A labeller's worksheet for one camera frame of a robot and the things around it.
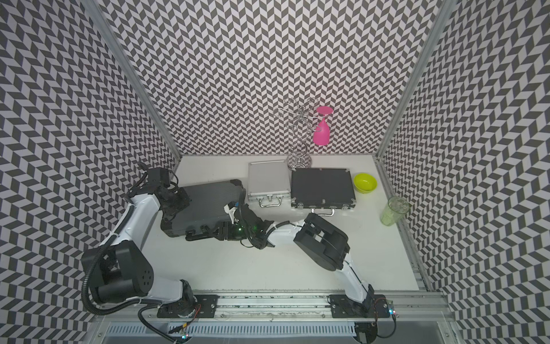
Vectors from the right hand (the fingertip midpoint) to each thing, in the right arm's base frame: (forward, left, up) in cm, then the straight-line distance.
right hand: (214, 237), depth 81 cm
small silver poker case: (+27, -19, -1) cm, 33 cm away
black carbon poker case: (+25, -45, -4) cm, 51 cm away
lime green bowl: (+30, -67, -6) cm, 73 cm away
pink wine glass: (+44, -45, +16) cm, 65 cm away
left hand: (+12, +12, +5) cm, 18 cm away
